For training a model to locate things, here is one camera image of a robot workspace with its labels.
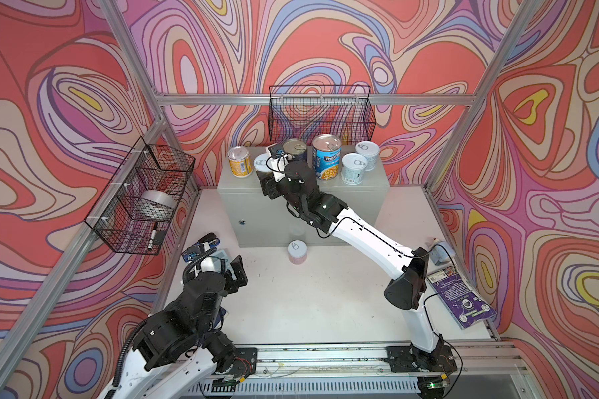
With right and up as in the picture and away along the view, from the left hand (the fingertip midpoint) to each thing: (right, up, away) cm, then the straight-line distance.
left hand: (231, 260), depth 67 cm
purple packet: (+75, -19, +16) cm, 79 cm away
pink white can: (+17, -2, +26) cm, 32 cm away
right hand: (+10, +25, +7) cm, 28 cm away
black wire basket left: (-32, +28, +14) cm, 45 cm away
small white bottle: (+71, -2, +24) cm, 75 cm away
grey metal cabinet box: (0, +11, +20) cm, 23 cm away
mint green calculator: (-14, -4, +28) cm, 32 cm away
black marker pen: (-25, +6, +5) cm, 26 cm away
